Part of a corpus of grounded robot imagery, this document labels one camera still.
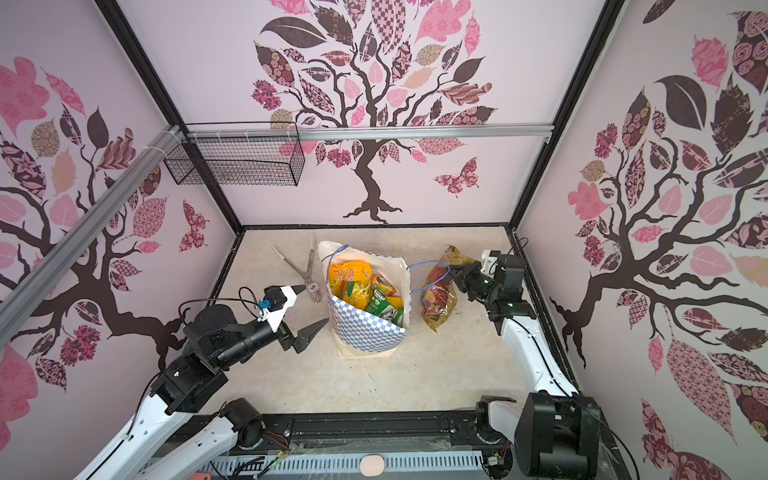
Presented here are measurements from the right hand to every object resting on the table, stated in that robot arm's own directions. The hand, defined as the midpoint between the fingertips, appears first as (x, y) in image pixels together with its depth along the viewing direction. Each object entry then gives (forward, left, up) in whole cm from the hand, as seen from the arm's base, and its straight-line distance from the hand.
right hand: (449, 264), depth 80 cm
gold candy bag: (-7, +3, -6) cm, 10 cm away
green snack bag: (-6, +19, -12) cm, 24 cm away
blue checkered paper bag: (-17, +24, -7) cm, 30 cm away
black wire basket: (+38, +65, +12) cm, 76 cm away
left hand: (-16, +33, +7) cm, 37 cm away
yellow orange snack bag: (0, +28, -8) cm, 29 cm away
